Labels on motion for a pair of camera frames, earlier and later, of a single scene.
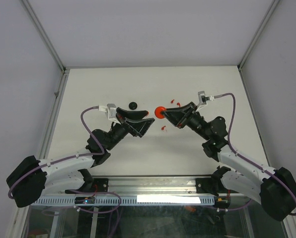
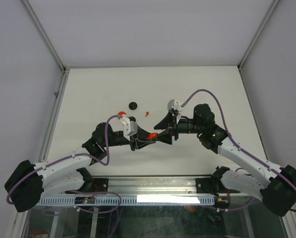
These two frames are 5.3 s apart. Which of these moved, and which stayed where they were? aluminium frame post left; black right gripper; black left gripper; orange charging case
Moved: black left gripper; black right gripper; orange charging case
Stayed: aluminium frame post left
